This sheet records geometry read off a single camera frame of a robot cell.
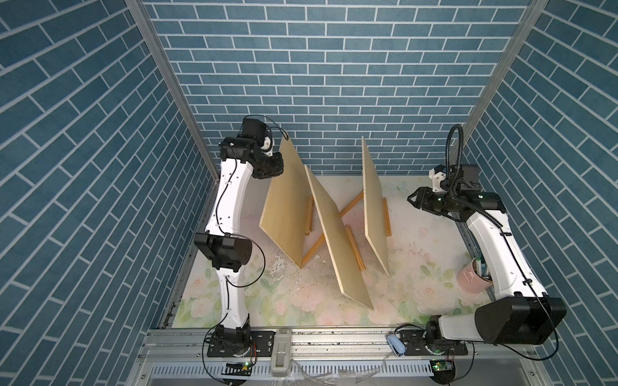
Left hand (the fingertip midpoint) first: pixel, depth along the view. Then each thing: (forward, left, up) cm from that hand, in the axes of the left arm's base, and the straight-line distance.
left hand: (288, 169), depth 81 cm
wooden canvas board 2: (-18, -21, -24) cm, 37 cm away
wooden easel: (-3, -40, -25) cm, 47 cm away
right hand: (-10, -43, -4) cm, 44 cm away
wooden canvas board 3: (-9, -33, -25) cm, 43 cm away
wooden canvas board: (-12, +2, -13) cm, 17 cm away
